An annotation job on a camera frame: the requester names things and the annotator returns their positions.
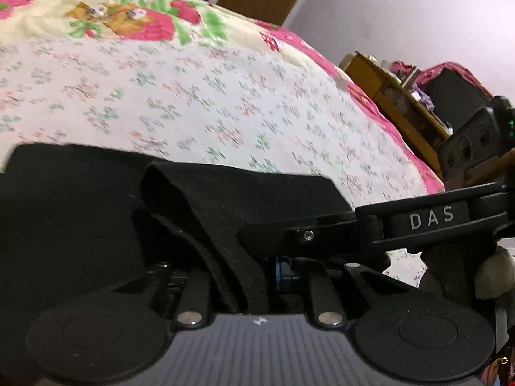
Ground black pants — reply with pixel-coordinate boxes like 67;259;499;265
1;144;350;385

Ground yellow wooden side table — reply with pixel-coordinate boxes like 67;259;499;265
345;52;449;177

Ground pink clothes pile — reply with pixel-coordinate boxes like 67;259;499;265
389;61;493;98

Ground floral white bed sheet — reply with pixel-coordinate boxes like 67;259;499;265
0;36;432;289

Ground pink strawberry cartoon quilt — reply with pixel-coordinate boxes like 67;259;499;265
0;0;445;194

